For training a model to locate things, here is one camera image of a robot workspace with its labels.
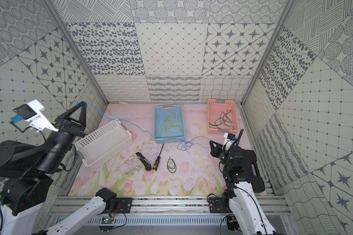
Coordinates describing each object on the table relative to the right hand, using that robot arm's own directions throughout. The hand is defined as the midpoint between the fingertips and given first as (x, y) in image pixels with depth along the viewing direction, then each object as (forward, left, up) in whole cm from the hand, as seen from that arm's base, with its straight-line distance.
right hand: (209, 143), depth 81 cm
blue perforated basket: (+32, +34, -13) cm, 49 cm away
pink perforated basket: (+31, -15, -13) cm, 36 cm away
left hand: (-11, +43, +43) cm, 61 cm away
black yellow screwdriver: (-5, +31, -13) cm, 34 cm away
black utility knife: (-8, +37, -12) cm, 39 cm away
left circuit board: (-35, +53, -15) cm, 66 cm away
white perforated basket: (+2, +65, -7) cm, 65 cm away
